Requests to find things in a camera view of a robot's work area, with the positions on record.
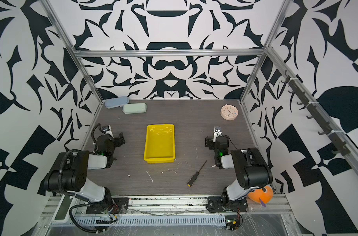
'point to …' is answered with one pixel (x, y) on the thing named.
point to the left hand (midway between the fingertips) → (112, 132)
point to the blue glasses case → (117, 102)
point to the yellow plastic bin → (160, 143)
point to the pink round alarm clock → (229, 112)
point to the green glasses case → (131, 108)
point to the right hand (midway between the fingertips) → (215, 133)
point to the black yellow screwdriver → (194, 177)
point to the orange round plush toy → (266, 197)
